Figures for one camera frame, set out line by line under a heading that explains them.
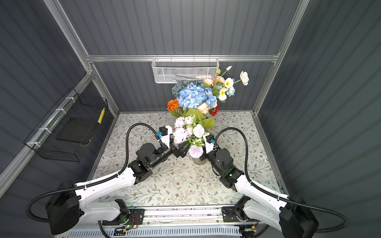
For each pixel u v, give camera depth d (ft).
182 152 2.03
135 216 2.38
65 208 1.28
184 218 2.42
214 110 2.84
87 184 1.46
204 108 2.37
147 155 1.76
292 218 1.32
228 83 2.23
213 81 2.77
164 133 1.96
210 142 2.06
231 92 2.66
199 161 3.04
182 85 2.74
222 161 1.87
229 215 2.41
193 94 2.07
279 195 1.47
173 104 2.28
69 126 2.38
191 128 2.17
